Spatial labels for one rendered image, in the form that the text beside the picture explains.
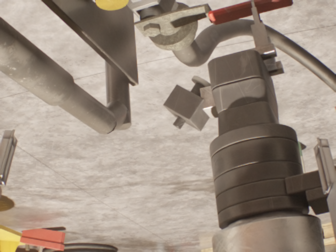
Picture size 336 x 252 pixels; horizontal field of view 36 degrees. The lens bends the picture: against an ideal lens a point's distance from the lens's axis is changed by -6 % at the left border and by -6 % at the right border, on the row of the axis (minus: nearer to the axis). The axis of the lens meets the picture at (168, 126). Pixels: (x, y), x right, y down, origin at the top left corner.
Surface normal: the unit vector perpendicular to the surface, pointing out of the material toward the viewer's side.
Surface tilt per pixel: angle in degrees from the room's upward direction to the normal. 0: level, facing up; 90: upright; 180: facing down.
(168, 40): 81
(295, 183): 90
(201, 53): 75
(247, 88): 70
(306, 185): 90
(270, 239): 90
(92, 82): 0
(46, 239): 90
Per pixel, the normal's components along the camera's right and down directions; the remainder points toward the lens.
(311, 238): 0.58, -0.38
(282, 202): 0.21, -0.40
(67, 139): 0.10, 0.91
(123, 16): 0.93, -0.22
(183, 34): -0.28, -0.22
